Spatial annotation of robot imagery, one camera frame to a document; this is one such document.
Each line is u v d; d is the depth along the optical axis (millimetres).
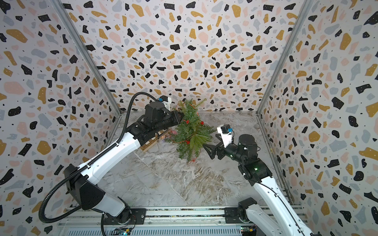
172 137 820
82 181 399
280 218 411
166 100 669
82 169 417
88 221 736
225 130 574
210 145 608
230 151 603
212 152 606
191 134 732
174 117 646
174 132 832
